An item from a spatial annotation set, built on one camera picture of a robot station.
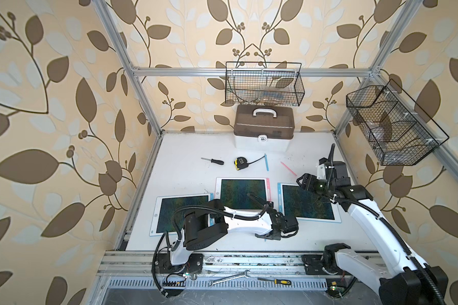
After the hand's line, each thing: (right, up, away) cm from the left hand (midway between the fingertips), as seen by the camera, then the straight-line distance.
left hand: (270, 232), depth 82 cm
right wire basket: (+48, +43, -9) cm, 66 cm away
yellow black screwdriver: (+3, -13, -12) cm, 18 cm away
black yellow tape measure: (-13, +29, +20) cm, 38 cm away
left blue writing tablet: (-49, +9, +9) cm, 50 cm away
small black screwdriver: (-27, +30, +24) cm, 47 cm away
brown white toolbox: (0, +48, +14) cm, 50 cm away
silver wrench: (-24, -14, -11) cm, 30 cm away
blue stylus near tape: (+2, +29, +25) cm, 39 cm away
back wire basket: (-1, +71, +15) cm, 72 cm away
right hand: (+14, +22, -1) cm, 26 cm away
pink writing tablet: (-17, +15, +14) cm, 26 cm away
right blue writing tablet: (+13, +11, +9) cm, 20 cm away
